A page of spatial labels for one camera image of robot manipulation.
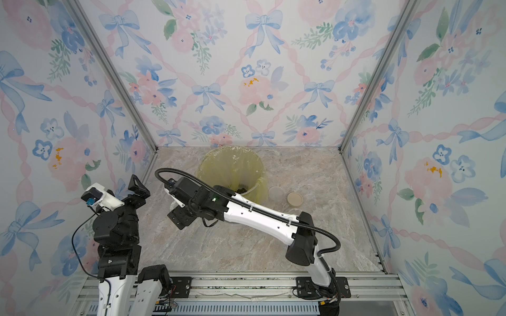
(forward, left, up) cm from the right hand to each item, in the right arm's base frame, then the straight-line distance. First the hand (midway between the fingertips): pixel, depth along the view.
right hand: (182, 209), depth 69 cm
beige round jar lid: (+19, -45, -24) cm, 54 cm away
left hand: (+4, +16, +11) cm, 20 cm away
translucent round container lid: (+21, -36, -23) cm, 47 cm away
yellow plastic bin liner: (+22, -18, -5) cm, 29 cm away
